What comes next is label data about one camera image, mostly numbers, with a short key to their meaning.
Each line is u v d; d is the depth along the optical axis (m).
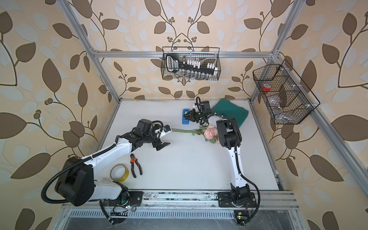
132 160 0.88
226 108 1.12
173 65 0.87
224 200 0.72
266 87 0.81
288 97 0.74
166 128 0.73
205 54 0.91
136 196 0.75
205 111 0.91
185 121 1.05
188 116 1.03
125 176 0.79
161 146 0.77
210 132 0.91
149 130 0.71
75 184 0.42
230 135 0.64
